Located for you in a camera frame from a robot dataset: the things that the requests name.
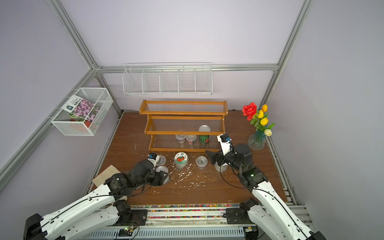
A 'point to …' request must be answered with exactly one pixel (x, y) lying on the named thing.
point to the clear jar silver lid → (165, 169)
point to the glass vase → (256, 141)
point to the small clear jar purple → (181, 138)
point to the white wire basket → (100, 96)
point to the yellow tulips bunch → (261, 121)
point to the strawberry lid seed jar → (181, 161)
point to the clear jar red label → (162, 161)
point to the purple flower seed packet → (81, 110)
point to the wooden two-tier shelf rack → (165, 119)
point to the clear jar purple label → (201, 162)
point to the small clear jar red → (191, 138)
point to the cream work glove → (100, 180)
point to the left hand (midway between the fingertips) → (161, 174)
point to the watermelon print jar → (204, 139)
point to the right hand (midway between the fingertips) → (213, 146)
